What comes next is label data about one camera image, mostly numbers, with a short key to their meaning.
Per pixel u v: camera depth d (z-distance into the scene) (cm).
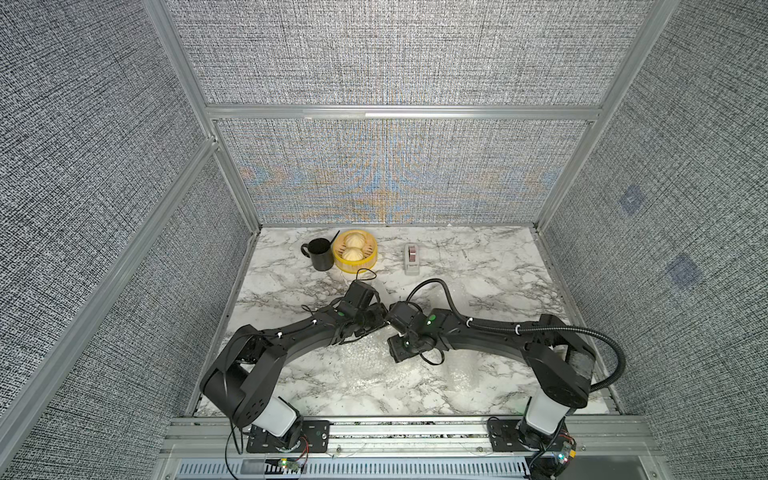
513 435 73
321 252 101
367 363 86
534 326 49
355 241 107
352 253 103
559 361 47
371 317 79
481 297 100
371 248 110
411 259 106
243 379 44
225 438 74
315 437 73
